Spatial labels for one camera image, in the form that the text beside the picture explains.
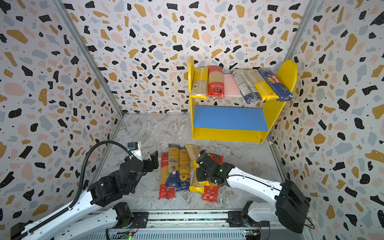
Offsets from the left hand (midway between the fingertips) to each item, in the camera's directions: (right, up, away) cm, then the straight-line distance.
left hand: (150, 151), depth 69 cm
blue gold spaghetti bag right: (+14, -17, +17) cm, 28 cm away
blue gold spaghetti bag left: (+8, -17, +14) cm, 24 cm away
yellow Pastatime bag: (+21, -21, +12) cm, 33 cm away
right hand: (+21, -12, +10) cm, 26 cm away
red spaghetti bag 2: (+5, -23, +10) cm, 26 cm away
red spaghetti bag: (+29, -24, +10) cm, 39 cm away
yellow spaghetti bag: (+19, -4, +22) cm, 29 cm away
